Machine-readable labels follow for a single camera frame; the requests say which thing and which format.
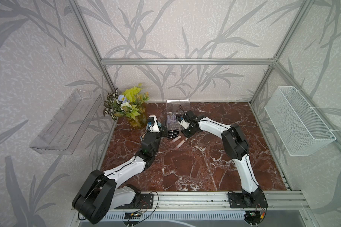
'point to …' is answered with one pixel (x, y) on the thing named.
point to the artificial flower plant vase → (131, 103)
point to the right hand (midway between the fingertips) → (186, 133)
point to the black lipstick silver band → (177, 116)
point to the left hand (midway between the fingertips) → (163, 119)
